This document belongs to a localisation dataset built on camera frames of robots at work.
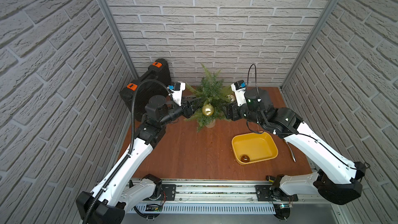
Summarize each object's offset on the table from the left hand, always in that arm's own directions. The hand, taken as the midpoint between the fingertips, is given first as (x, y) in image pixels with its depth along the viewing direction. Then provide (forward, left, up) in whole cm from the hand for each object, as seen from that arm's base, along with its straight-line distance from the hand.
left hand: (201, 96), depth 64 cm
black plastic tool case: (+32, +26, -12) cm, 43 cm away
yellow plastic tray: (-8, -32, -33) cm, 47 cm away
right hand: (-1, -12, -3) cm, 12 cm away
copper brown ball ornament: (-14, -24, -34) cm, 44 cm away
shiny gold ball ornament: (-2, -3, -7) cm, 8 cm away
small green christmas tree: (+8, -5, -4) cm, 10 cm away
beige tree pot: (+7, -7, -35) cm, 36 cm away
